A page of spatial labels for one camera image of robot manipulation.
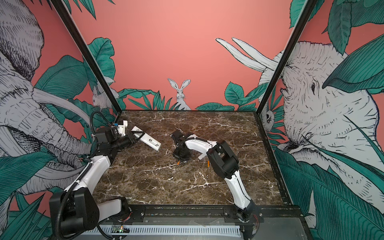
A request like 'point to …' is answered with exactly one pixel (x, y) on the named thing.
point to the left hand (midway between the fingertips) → (143, 131)
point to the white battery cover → (202, 155)
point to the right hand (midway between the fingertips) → (174, 158)
